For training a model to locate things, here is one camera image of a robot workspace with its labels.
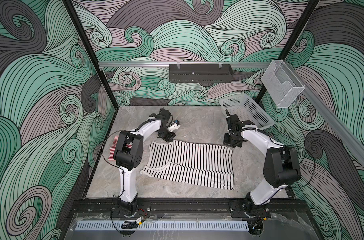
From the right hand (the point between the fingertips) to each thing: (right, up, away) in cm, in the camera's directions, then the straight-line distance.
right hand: (228, 144), depth 90 cm
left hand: (-36, +3, +4) cm, 36 cm away
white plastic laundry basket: (+24, +23, +26) cm, 42 cm away
